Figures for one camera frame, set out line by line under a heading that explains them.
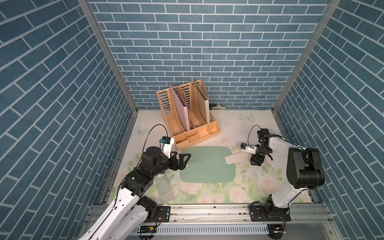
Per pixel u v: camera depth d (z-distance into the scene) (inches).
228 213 29.7
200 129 38.5
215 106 47.4
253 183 33.3
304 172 18.9
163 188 32.5
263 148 30.3
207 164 36.0
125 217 22.0
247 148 34.1
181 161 24.6
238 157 37.9
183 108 32.1
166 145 24.8
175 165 24.4
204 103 34.1
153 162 20.9
